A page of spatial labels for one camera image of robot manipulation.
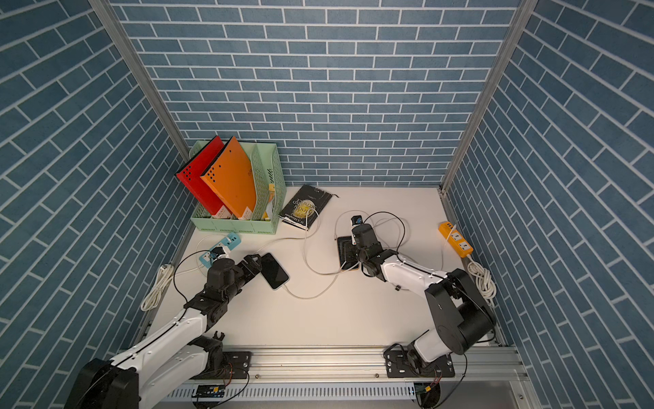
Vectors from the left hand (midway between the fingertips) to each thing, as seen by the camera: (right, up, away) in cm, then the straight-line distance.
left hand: (261, 260), depth 86 cm
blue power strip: (-15, +5, +12) cm, 20 cm away
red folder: (-24, +30, 0) cm, 39 cm away
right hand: (+31, +5, +5) cm, 32 cm away
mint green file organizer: (-5, +26, +29) cm, 40 cm away
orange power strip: (+73, +6, +13) cm, 74 cm away
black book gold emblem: (+11, +17, +22) cm, 30 cm away
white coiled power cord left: (-38, -13, +1) cm, 40 cm away
